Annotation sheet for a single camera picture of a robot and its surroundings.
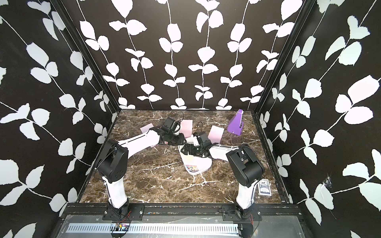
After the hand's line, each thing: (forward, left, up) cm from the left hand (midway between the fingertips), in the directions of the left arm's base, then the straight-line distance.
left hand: (186, 139), depth 92 cm
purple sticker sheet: (+16, +31, -9) cm, 37 cm away
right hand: (-5, +1, -5) cm, 7 cm away
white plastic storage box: (-14, -4, -5) cm, 16 cm away
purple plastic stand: (+13, -36, -4) cm, 38 cm away
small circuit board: (-43, +33, -9) cm, 55 cm away
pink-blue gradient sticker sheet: (+11, -21, -11) cm, 27 cm away
